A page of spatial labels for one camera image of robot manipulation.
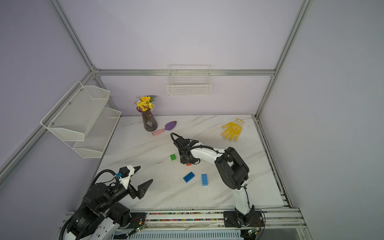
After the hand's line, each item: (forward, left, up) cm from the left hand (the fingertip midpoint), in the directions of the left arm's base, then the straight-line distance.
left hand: (145, 175), depth 68 cm
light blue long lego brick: (+5, -29, -19) cm, 35 cm away
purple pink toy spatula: (+48, -2, -20) cm, 52 cm away
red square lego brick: (+15, -19, -20) cm, 32 cm away
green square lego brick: (+20, -9, -19) cm, 29 cm away
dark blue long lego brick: (+7, -19, -19) cm, 28 cm away
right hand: (+18, -19, -19) cm, 32 cm away
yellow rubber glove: (+45, -53, -19) cm, 72 cm away
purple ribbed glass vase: (+43, +9, -11) cm, 46 cm away
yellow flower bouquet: (+45, +9, +5) cm, 46 cm away
